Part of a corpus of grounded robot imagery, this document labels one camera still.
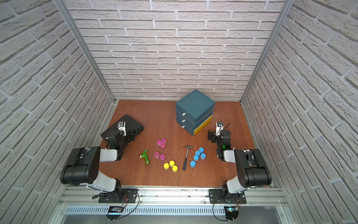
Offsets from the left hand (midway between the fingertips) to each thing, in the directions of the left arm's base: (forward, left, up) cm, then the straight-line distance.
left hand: (126, 127), depth 94 cm
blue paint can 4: (-20, -47, -4) cm, 52 cm away
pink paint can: (-9, -23, -5) cm, 25 cm away
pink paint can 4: (-18, -22, -4) cm, 29 cm away
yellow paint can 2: (-27, -34, -4) cm, 43 cm away
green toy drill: (-18, -14, -6) cm, 24 cm away
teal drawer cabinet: (+2, -46, +15) cm, 48 cm away
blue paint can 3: (-19, -52, -3) cm, 55 cm away
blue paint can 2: (-17, -48, -4) cm, 51 cm away
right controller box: (-48, -64, -8) cm, 81 cm away
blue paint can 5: (-24, -45, -4) cm, 51 cm away
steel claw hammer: (-22, -40, -6) cm, 46 cm away
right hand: (-2, -64, 0) cm, 64 cm away
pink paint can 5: (-19, -26, -4) cm, 33 cm away
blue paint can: (-14, -51, -4) cm, 54 cm away
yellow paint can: (-23, -32, -4) cm, 40 cm away
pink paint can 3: (-11, -25, -3) cm, 28 cm away
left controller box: (-47, -3, -10) cm, 48 cm away
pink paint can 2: (-7, -26, -5) cm, 27 cm away
